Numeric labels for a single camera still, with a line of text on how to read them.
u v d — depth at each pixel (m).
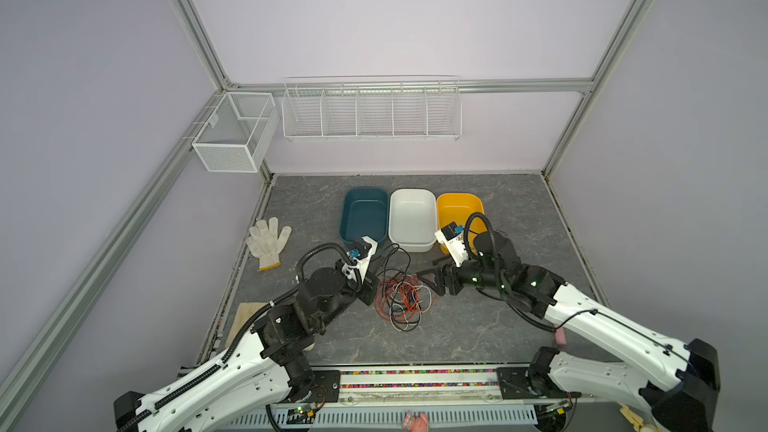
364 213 1.10
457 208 1.09
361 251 0.54
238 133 1.02
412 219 1.06
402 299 0.87
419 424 0.67
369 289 0.58
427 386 0.75
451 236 0.63
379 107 0.98
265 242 1.02
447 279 0.61
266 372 0.61
